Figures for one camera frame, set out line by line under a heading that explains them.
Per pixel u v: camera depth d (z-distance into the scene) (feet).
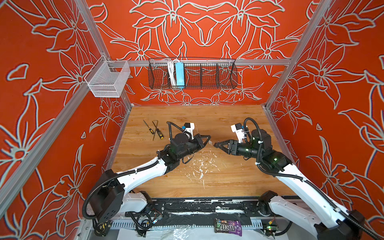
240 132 2.12
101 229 2.16
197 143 2.12
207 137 2.34
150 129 3.42
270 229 2.25
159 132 3.40
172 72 2.94
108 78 3.11
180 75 2.95
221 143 2.21
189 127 2.30
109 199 1.32
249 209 2.38
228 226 2.20
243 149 1.99
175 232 2.21
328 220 1.27
